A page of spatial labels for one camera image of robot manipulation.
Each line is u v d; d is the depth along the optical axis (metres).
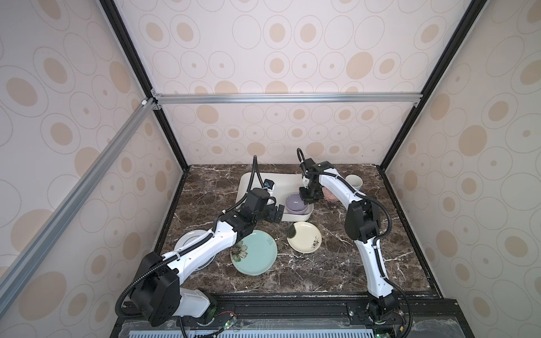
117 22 0.70
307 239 0.92
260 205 0.62
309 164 0.85
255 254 0.88
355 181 1.04
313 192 0.85
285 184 1.09
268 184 0.70
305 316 0.75
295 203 1.00
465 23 0.70
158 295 0.40
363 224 0.62
